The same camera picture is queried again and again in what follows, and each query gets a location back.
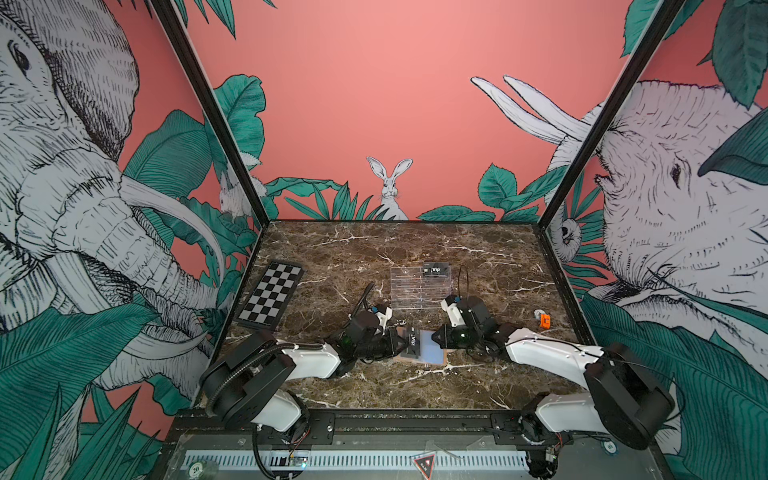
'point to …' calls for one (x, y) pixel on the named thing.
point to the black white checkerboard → (269, 298)
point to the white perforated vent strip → (295, 461)
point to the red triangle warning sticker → (426, 465)
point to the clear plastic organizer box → (420, 287)
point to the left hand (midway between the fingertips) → (415, 342)
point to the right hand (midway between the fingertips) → (430, 334)
